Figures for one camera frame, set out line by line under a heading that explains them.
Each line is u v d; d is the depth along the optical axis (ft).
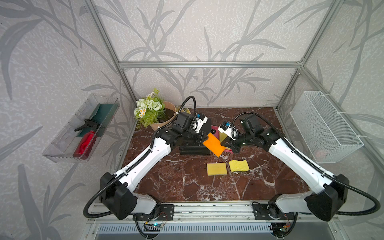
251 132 1.86
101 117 2.36
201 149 2.46
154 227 2.35
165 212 2.39
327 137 1.99
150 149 1.56
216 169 2.90
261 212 2.41
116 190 1.26
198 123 2.04
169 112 3.41
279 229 2.38
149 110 2.62
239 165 2.92
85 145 1.92
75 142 2.07
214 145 2.42
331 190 1.27
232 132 2.07
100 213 1.43
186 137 2.03
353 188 1.23
